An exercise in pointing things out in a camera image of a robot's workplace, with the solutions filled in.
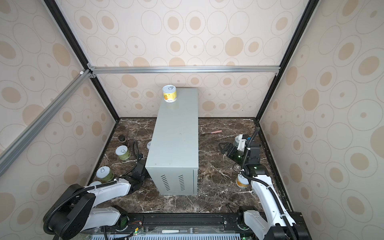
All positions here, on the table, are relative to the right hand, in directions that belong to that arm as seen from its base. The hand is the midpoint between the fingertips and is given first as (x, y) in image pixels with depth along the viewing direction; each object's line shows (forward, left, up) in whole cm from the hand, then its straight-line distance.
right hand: (225, 147), depth 80 cm
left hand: (-2, +42, -16) cm, 45 cm away
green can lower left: (-9, +69, -13) cm, 70 cm away
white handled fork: (-35, +18, -19) cm, 44 cm away
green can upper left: (+5, +62, -12) cm, 63 cm away
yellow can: (-14, -9, -15) cm, 22 cm away
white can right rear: (+15, -11, -13) cm, 23 cm away
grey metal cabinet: (-19, +25, +15) cm, 35 cm away
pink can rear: (+11, +47, -13) cm, 50 cm away
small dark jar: (+14, +64, -9) cm, 66 cm away
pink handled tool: (+26, +3, -18) cm, 31 cm away
